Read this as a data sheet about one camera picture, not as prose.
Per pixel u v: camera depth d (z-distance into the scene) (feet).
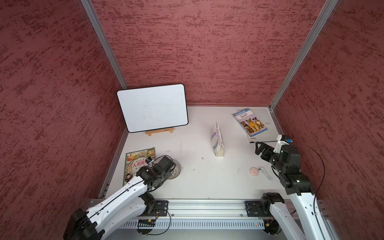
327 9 2.34
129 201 1.59
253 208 2.42
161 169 2.04
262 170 2.83
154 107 3.04
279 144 2.13
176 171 2.80
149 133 3.30
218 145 2.79
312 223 1.41
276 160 1.99
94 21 2.48
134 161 2.96
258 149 2.23
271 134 3.50
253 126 3.48
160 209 2.41
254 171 2.85
